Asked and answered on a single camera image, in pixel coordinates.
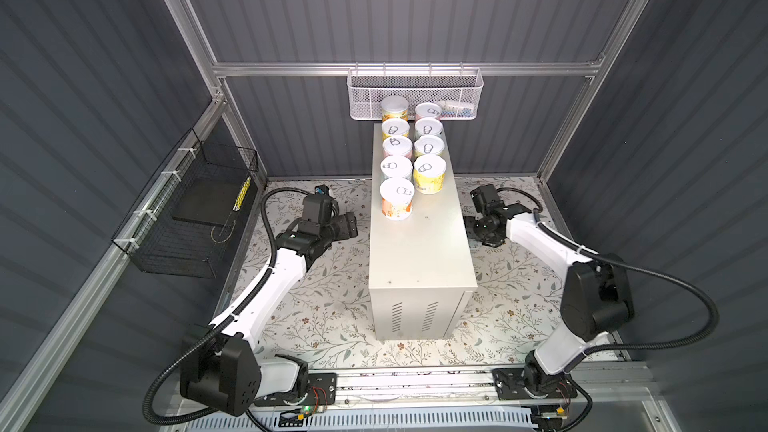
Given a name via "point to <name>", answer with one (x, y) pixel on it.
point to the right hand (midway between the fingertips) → (475, 233)
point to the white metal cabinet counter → (421, 268)
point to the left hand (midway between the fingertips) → (342, 221)
